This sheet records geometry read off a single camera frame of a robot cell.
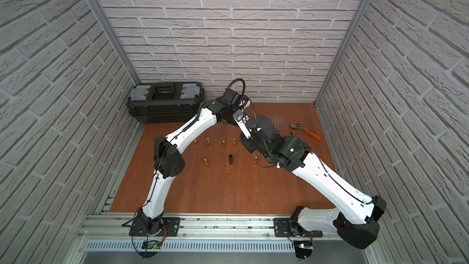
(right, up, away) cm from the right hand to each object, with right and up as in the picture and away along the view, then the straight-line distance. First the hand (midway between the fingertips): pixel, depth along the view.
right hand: (251, 127), depth 67 cm
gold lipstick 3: (+4, -18, +23) cm, 29 cm away
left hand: (+2, +2, +20) cm, 20 cm away
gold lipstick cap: (-19, -5, -7) cm, 21 cm away
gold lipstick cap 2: (-13, -10, +30) cm, 34 cm away
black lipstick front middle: (-9, -17, +22) cm, 29 cm away
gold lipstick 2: (-21, -18, +21) cm, 35 cm away
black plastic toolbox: (-45, +13, +31) cm, 56 cm away
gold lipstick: (-8, -9, +30) cm, 32 cm away
